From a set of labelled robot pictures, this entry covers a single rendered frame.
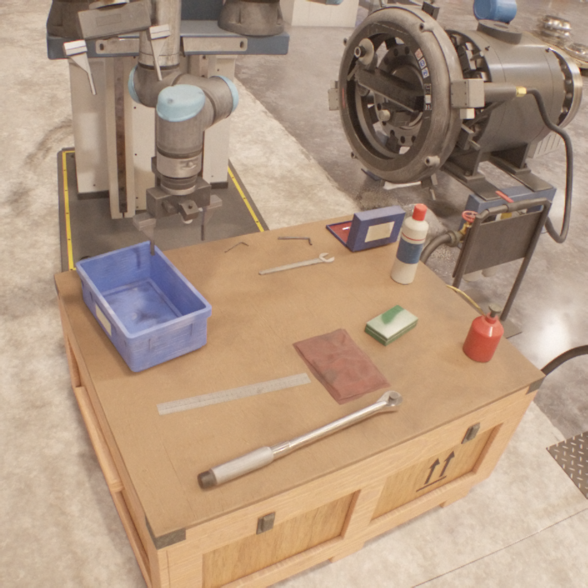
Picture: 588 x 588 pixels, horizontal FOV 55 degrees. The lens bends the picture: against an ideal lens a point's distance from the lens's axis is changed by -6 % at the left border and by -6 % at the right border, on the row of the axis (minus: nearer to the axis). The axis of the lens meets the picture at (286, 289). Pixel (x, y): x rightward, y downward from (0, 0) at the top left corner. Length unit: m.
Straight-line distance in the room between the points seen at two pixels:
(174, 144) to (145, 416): 0.54
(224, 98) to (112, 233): 0.89
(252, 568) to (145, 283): 0.73
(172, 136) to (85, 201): 1.09
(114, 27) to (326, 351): 0.81
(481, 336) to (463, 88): 1.14
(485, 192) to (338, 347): 1.59
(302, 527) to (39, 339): 1.17
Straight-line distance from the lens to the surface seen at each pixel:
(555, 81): 3.02
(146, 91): 1.34
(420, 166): 2.50
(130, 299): 1.50
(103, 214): 2.14
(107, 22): 1.17
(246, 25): 1.72
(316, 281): 1.61
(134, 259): 1.50
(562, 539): 1.88
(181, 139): 1.18
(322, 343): 1.41
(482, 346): 1.47
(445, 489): 1.68
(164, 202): 1.24
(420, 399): 1.35
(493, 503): 1.85
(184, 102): 1.16
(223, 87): 1.28
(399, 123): 2.49
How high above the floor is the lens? 1.41
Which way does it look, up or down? 37 degrees down
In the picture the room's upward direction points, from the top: 8 degrees clockwise
